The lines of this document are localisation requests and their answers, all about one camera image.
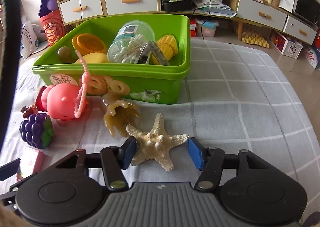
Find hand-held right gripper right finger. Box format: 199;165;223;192
187;137;270;191

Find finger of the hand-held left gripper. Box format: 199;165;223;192
0;158;21;181
0;186;18;209

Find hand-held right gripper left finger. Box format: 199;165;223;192
54;136;138;191

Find pink card box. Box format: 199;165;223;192
17;146;45;181

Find cream dried starfish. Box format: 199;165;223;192
126;112;190;172

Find green plastic bin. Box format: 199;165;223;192
32;14;192;105

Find leopard print hair clip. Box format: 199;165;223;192
137;41;171;67

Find yellow toy pot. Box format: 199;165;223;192
74;52;109;64

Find clear cotton swab jar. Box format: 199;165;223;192
107;20;156;64

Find green yellow toy corn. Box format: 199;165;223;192
156;34;179;60

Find tan rubber hand toy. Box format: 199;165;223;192
101;93;141;138
57;46;75;64

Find orange plastic jelly mold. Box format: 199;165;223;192
72;33;107;55

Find purple toy grapes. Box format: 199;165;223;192
19;113;55;149

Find small brown toy figure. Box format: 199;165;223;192
20;105;39;119

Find grey checked bedsheet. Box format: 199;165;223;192
0;39;313;227

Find pink rubber pig toy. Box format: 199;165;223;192
34;84;90;120

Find round beige printed tag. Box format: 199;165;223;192
50;73;78;87

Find clear storage box blue lid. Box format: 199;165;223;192
197;18;219;37

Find white shopping bag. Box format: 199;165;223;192
19;21;40;59

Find yellow wavy foam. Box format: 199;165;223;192
242;29;270;48

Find white printed cardboard box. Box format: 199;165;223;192
270;31;304;59

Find red printed bucket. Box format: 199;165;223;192
39;9;66;47

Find pile of folded clothes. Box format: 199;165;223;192
195;0;237;17

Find blue red printed box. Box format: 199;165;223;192
302;46;320;70

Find long wooden cabinet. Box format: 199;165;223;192
51;0;320;46

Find black bag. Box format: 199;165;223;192
161;0;196;13

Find black white appliance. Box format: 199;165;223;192
292;0;320;26

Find tan ring chain toy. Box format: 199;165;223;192
79;75;131;97

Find pink beaded strap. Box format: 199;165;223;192
74;50;92;119

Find white drawer orange handle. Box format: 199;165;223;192
59;0;103;24
104;0;158;15
284;16;317;45
236;0;288;32

